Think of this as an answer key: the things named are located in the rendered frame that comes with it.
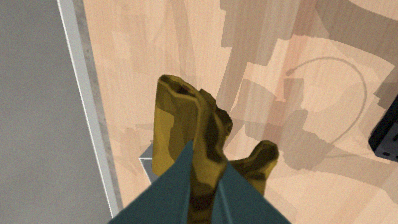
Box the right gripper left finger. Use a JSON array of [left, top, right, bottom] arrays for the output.
[[107, 140, 193, 224]]

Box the white rectangular tray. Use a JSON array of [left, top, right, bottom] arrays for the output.
[[139, 143, 159, 184]]

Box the yellow striped necktie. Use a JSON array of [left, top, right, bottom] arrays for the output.
[[152, 74, 279, 224]]

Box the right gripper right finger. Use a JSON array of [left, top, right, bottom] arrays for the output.
[[211, 156, 292, 224]]

